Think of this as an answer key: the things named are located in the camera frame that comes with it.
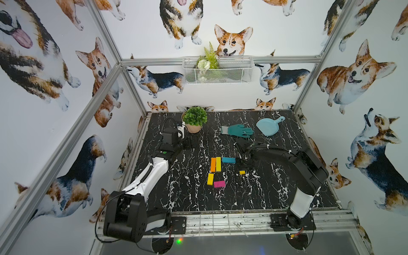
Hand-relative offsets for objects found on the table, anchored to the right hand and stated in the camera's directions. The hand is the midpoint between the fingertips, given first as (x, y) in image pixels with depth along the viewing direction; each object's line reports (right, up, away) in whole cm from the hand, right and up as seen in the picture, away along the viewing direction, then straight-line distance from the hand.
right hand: (238, 167), depth 91 cm
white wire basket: (-3, +56, +1) cm, 56 cm away
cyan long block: (-5, +3, +4) cm, 7 cm away
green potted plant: (-26, +29, +5) cm, 39 cm away
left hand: (-26, +20, -6) cm, 33 cm away
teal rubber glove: (+3, +21, +18) cm, 28 cm away
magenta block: (-11, -8, -4) cm, 14 cm away
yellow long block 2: (+2, -2, -2) cm, 3 cm away
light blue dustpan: (+25, +23, +22) cm, 41 cm away
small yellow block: (-16, -6, -4) cm, 17 cm away
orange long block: (-15, +1, +1) cm, 15 cm away
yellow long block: (-12, +2, +2) cm, 12 cm away
